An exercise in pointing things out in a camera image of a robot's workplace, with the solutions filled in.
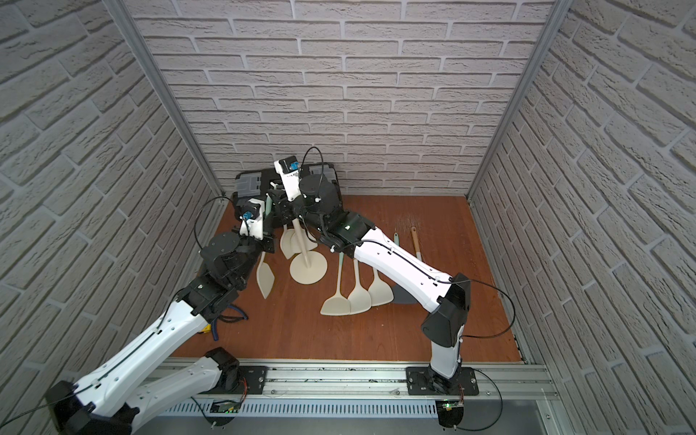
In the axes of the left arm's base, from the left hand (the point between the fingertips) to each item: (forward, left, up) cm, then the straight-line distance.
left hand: (271, 208), depth 68 cm
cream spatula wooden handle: (-11, -24, -33) cm, 42 cm away
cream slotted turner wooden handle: (-8, -31, -33) cm, 46 cm away
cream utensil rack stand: (+2, -5, -34) cm, 34 cm away
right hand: (+3, -3, +3) cm, 5 cm away
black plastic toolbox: (+28, +16, -17) cm, 36 cm away
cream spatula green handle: (-13, -17, -33) cm, 39 cm away
